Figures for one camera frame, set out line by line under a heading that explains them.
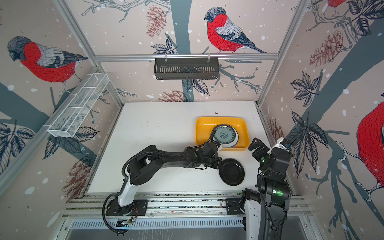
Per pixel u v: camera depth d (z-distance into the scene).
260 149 0.58
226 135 0.97
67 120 0.72
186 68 1.06
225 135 0.96
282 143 0.56
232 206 0.73
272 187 0.43
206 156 0.70
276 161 0.45
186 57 0.98
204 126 1.07
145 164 0.55
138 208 0.73
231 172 0.83
